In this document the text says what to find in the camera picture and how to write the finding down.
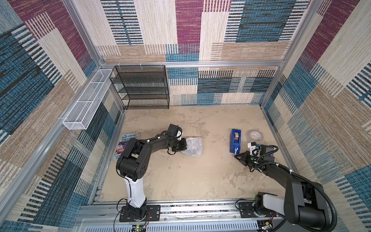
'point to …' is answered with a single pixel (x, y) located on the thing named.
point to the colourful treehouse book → (124, 139)
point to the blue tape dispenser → (235, 141)
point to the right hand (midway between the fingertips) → (235, 157)
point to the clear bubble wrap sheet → (194, 147)
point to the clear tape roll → (255, 136)
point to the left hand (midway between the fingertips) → (189, 147)
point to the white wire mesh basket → (81, 114)
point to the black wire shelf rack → (141, 87)
